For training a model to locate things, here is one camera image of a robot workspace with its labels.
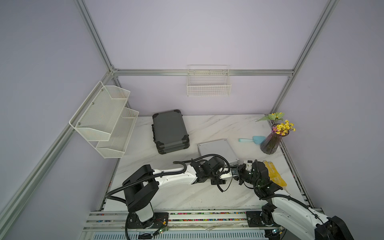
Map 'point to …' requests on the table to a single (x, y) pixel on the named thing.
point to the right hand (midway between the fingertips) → (227, 169)
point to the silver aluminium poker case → (221, 147)
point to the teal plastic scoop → (257, 139)
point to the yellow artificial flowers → (283, 127)
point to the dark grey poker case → (169, 131)
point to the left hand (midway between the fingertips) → (222, 173)
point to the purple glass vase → (271, 142)
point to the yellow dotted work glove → (273, 174)
